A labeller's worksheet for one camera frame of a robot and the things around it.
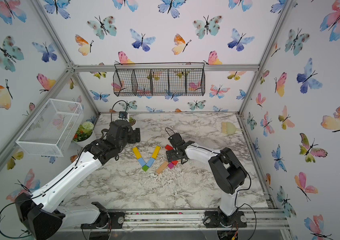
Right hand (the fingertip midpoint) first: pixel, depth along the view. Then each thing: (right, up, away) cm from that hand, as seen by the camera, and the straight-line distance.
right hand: (176, 153), depth 94 cm
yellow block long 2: (-14, 0, +5) cm, 15 cm away
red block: (-6, +2, +7) cm, 9 cm away
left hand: (-22, +15, -17) cm, 32 cm away
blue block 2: (-16, -6, 0) cm, 17 cm away
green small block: (-19, -8, -3) cm, 21 cm away
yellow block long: (-26, -1, +5) cm, 26 cm away
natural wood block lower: (-8, -7, -1) cm, 10 cm away
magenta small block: (-4, -7, -2) cm, 8 cm away
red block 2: (-1, -5, -1) cm, 6 cm away
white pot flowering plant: (-57, +11, 0) cm, 58 cm away
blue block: (-22, -5, 0) cm, 22 cm away
